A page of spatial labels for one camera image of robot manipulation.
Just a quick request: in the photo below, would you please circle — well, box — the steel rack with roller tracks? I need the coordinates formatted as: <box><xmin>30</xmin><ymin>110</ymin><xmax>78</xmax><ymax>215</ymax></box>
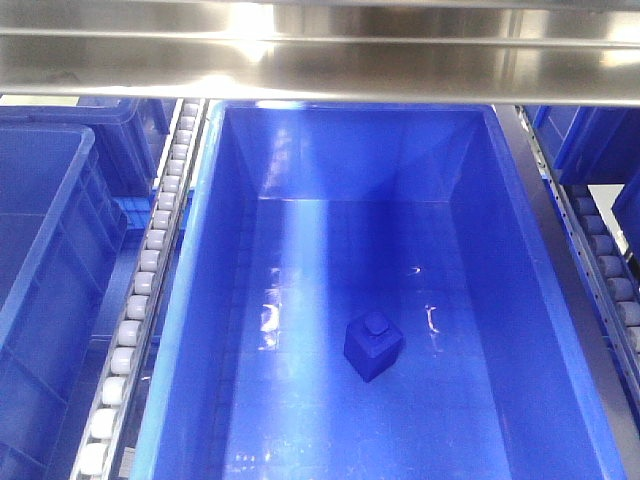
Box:
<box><xmin>0</xmin><ymin>0</ymin><xmax>640</xmax><ymax>480</ymax></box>

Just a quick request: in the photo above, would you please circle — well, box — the large blue plastic bin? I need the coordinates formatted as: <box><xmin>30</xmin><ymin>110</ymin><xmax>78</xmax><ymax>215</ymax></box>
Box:
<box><xmin>130</xmin><ymin>99</ymin><xmax>629</xmax><ymax>480</ymax></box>

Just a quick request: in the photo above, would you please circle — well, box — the row of blue bins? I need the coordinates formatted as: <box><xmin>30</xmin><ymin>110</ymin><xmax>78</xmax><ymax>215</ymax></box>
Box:
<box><xmin>0</xmin><ymin>97</ymin><xmax>640</xmax><ymax>480</ymax></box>

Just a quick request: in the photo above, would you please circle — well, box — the steel roller track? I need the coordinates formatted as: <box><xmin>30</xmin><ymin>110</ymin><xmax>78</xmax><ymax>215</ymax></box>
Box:
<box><xmin>69</xmin><ymin>98</ymin><xmax>209</xmax><ymax>480</ymax></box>
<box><xmin>519</xmin><ymin>105</ymin><xmax>640</xmax><ymax>401</ymax></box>

